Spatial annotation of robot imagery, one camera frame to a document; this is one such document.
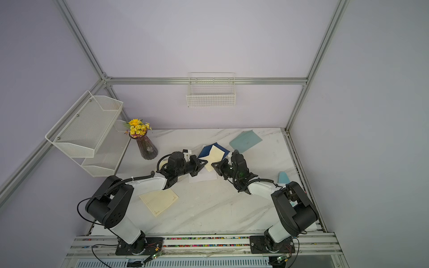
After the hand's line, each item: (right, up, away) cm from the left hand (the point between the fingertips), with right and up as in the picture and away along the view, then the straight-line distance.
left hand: (208, 162), depth 87 cm
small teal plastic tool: (+43, -10, +9) cm, 45 cm away
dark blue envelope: (-2, +6, +19) cm, 20 cm away
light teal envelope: (+23, +11, +28) cm, 38 cm away
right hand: (+2, -2, 0) cm, 3 cm away
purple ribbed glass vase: (-37, +6, +12) cm, 39 cm away
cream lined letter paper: (-26, -20, -1) cm, 33 cm away
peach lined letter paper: (+4, +3, +2) cm, 5 cm away
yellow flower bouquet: (-37, +18, 0) cm, 42 cm away
